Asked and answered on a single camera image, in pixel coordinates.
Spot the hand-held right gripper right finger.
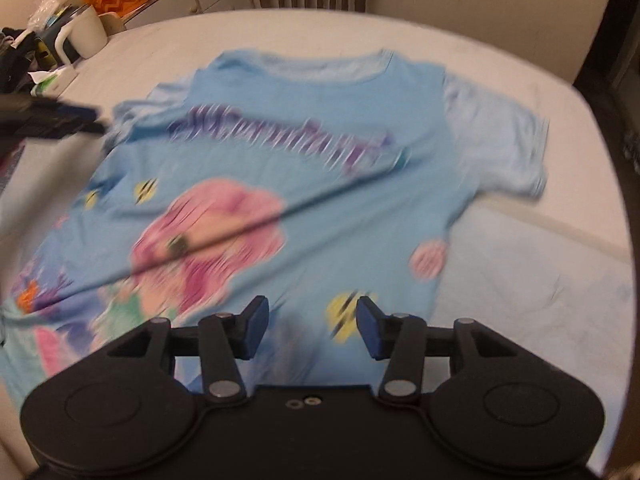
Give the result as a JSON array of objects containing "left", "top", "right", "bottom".
[{"left": 356, "top": 295, "right": 531, "bottom": 404}]

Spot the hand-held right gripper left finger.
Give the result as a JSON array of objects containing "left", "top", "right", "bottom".
[{"left": 107, "top": 295, "right": 271, "bottom": 407}]

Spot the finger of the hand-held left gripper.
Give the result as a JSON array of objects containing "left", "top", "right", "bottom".
[{"left": 27, "top": 99, "right": 109, "bottom": 140}]

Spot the blue printed t-shirt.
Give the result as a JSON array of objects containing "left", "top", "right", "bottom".
[{"left": 0, "top": 49, "right": 551, "bottom": 396}]

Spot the pile of clothes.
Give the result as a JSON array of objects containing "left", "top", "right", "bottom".
[{"left": 0, "top": 27, "right": 38, "bottom": 93}]

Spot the tissue pack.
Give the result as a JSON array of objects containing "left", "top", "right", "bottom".
[{"left": 30, "top": 67, "right": 78, "bottom": 99}]

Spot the white mug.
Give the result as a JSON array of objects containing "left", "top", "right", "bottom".
[{"left": 54, "top": 5, "right": 108, "bottom": 68}]

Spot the clear plastic bag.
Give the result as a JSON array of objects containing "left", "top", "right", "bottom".
[{"left": 25, "top": 0, "right": 76, "bottom": 28}]

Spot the black cable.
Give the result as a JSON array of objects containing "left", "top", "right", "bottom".
[{"left": 0, "top": 152, "right": 413, "bottom": 328}]

